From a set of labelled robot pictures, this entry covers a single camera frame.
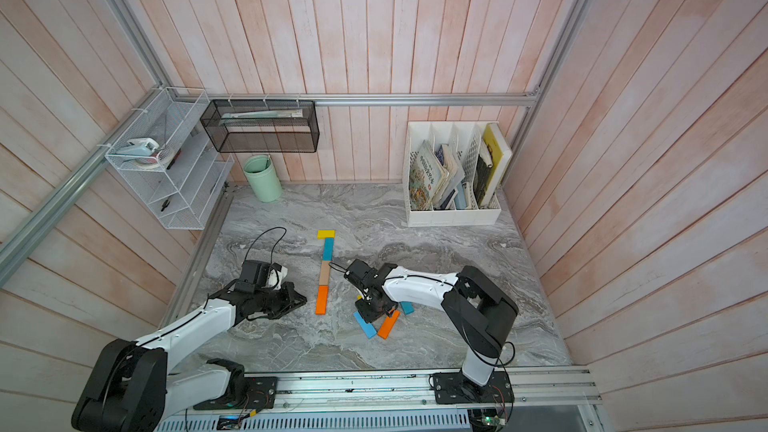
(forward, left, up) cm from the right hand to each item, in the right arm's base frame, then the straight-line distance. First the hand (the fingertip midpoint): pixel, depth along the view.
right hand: (371, 311), depth 88 cm
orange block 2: (-4, -5, 0) cm, 7 cm away
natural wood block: (+12, +16, +1) cm, 20 cm away
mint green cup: (+43, +41, +14) cm, 61 cm away
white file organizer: (+57, -34, +21) cm, 69 cm away
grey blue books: (+37, -29, +11) cm, 49 cm away
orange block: (+3, +15, +2) cm, 16 cm away
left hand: (0, +19, +4) cm, 19 cm away
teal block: (+21, +16, 0) cm, 27 cm away
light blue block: (-5, +1, +2) cm, 6 cm away
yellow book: (+41, -41, +26) cm, 63 cm away
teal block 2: (+1, -11, +1) cm, 11 cm away
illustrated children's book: (+41, -18, +16) cm, 47 cm away
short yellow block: (+27, +19, +1) cm, 33 cm away
